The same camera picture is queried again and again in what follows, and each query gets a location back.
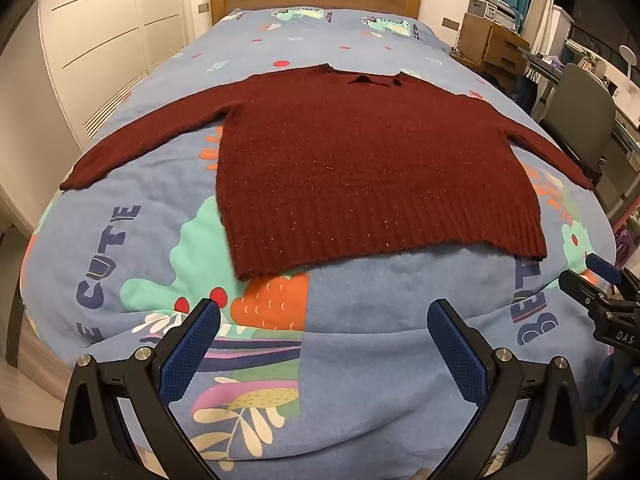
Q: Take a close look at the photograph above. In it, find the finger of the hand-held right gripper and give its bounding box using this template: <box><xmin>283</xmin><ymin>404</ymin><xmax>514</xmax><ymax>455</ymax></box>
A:
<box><xmin>558</xmin><ymin>270</ymin><xmax>608</xmax><ymax>311</ymax></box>
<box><xmin>586</xmin><ymin>253</ymin><xmax>640</xmax><ymax>303</ymax></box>

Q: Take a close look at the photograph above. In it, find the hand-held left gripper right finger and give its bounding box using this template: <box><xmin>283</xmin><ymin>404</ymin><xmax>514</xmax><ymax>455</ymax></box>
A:
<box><xmin>426</xmin><ymin>299</ymin><xmax>588</xmax><ymax>480</ymax></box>

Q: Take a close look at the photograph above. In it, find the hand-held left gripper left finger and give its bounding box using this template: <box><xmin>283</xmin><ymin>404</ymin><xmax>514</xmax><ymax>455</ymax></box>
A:
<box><xmin>56</xmin><ymin>298</ymin><xmax>222</xmax><ymax>480</ymax></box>

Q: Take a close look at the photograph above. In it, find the dark red knit sweater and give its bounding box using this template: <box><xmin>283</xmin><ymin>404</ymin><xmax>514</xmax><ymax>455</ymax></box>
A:
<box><xmin>59</xmin><ymin>63</ymin><xmax>595</xmax><ymax>282</ymax></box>

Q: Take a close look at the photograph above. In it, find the printed blue blanket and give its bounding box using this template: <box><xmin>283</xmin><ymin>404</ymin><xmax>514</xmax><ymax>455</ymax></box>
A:
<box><xmin>20</xmin><ymin>7</ymin><xmax>632</xmax><ymax>480</ymax></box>

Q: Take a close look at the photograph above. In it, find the white desk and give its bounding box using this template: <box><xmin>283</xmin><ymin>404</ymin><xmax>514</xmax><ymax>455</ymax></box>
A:
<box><xmin>520</xmin><ymin>45</ymin><xmax>640</xmax><ymax>171</ymax></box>

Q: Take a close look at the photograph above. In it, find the grey-green chair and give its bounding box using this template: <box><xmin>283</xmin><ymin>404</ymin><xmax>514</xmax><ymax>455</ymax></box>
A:
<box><xmin>542</xmin><ymin>62</ymin><xmax>619</xmax><ymax>182</ymax></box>

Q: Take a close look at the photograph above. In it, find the white desk lamp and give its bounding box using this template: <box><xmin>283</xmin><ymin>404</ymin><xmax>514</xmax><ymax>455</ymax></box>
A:
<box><xmin>616</xmin><ymin>45</ymin><xmax>640</xmax><ymax>97</ymax></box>

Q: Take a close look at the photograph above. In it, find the wooden cabinet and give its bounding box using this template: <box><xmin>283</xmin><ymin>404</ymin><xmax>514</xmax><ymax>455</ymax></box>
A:
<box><xmin>457</xmin><ymin>12</ymin><xmax>532</xmax><ymax>74</ymax></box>

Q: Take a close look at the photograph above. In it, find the white printer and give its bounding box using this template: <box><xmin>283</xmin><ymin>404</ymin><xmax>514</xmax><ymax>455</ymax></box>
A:
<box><xmin>467</xmin><ymin>0</ymin><xmax>522</xmax><ymax>24</ymax></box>

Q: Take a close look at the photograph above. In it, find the white wardrobe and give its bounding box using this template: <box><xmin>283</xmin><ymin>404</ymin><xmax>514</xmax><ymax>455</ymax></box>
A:
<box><xmin>37</xmin><ymin>0</ymin><xmax>212</xmax><ymax>152</ymax></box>

